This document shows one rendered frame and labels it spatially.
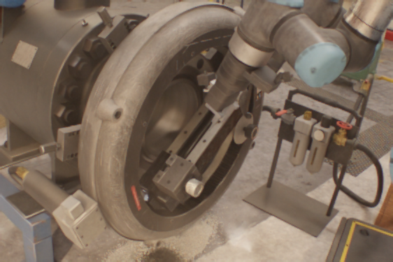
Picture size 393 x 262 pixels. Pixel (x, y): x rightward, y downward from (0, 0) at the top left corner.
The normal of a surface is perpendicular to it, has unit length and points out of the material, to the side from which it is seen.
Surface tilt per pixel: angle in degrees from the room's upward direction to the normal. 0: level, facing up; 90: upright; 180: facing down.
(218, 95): 78
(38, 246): 90
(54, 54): 53
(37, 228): 90
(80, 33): 35
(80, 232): 90
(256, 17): 92
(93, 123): 73
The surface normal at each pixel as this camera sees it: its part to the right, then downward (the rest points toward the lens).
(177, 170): -0.28, -0.55
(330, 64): 0.43, 0.76
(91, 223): 0.77, 0.36
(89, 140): -0.59, 0.10
